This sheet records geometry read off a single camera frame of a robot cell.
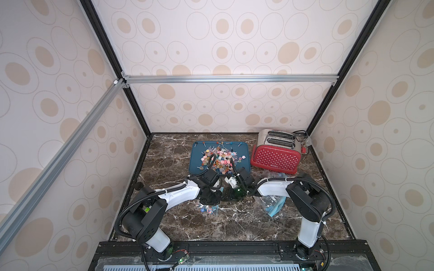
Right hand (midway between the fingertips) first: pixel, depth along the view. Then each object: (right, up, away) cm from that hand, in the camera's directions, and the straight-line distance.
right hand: (227, 197), depth 90 cm
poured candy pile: (-2, +17, +10) cm, 20 cm away
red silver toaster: (+26, +25, 0) cm, 36 cm away
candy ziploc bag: (-8, -5, -5) cm, 11 cm away
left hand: (-2, -1, -5) cm, 5 cm away
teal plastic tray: (-19, +25, +20) cm, 38 cm away
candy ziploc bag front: (+23, -2, -5) cm, 23 cm away
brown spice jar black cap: (-50, +5, +5) cm, 50 cm away
